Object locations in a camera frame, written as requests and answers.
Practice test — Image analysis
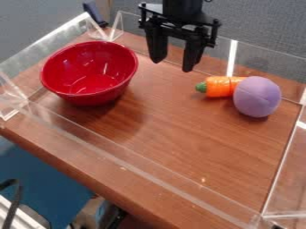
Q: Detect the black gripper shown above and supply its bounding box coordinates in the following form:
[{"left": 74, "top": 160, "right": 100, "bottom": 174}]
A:
[{"left": 139, "top": 0, "right": 221, "bottom": 72}]

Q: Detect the purple ball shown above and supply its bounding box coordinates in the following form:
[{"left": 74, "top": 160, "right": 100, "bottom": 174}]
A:
[{"left": 233, "top": 76, "right": 282, "bottom": 118}]

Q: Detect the red plastic bowl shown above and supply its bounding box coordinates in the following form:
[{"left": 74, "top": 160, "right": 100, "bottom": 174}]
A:
[{"left": 40, "top": 41, "right": 139, "bottom": 106}]

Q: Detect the orange toy carrot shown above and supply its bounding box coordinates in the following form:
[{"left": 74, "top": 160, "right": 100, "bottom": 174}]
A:
[{"left": 195, "top": 76, "right": 245, "bottom": 98}]

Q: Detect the dark blue clamp handle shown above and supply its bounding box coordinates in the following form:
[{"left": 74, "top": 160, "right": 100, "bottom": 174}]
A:
[{"left": 83, "top": 1, "right": 108, "bottom": 28}]

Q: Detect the clear acrylic tray wall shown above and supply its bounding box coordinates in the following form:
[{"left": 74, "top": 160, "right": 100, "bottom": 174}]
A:
[{"left": 0, "top": 12, "right": 306, "bottom": 229}]

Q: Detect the black cable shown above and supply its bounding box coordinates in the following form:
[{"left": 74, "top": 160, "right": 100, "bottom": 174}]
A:
[{"left": 0, "top": 178, "right": 23, "bottom": 229}]

